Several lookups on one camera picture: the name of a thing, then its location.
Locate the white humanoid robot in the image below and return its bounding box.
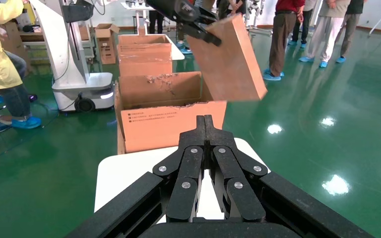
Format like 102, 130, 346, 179
247, 0, 266, 29

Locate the person in red shirt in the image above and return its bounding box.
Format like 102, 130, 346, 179
262, 0, 306, 82

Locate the person in dark trousers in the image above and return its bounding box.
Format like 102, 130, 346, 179
288, 0, 318, 49

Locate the person in black clothes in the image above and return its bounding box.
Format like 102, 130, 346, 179
148, 9, 165, 35

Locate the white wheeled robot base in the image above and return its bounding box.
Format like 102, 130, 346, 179
29, 0, 116, 113

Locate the person in olive trousers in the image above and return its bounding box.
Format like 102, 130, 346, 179
177, 28, 193, 55

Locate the cardboard box with Chinese print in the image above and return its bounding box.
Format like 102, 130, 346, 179
117, 34, 174, 77

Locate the white background table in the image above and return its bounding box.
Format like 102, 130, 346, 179
164, 34, 185, 61

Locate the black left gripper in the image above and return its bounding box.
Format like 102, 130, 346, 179
145, 0, 223, 47

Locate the big open torn cardboard box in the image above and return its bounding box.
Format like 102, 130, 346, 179
114, 71, 228, 155

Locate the person in black trousers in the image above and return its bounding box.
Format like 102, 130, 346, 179
216, 0, 246, 20

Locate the white desk with items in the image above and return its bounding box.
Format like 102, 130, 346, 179
121, 0, 165, 36

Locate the large plain cardboard box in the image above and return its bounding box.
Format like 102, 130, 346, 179
0, 21, 33, 73

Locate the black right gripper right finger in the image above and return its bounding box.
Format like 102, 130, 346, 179
205, 115, 375, 238

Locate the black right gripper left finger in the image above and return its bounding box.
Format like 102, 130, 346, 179
63, 115, 206, 238

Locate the person in white trousers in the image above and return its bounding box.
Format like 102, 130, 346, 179
299, 0, 354, 68

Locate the slim cardboard box with hole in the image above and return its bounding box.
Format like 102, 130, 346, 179
186, 13, 268, 102

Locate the person in grey trousers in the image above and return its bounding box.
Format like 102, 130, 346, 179
335, 0, 373, 64

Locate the small open cardboard box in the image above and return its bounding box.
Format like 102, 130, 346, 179
94, 23, 120, 65

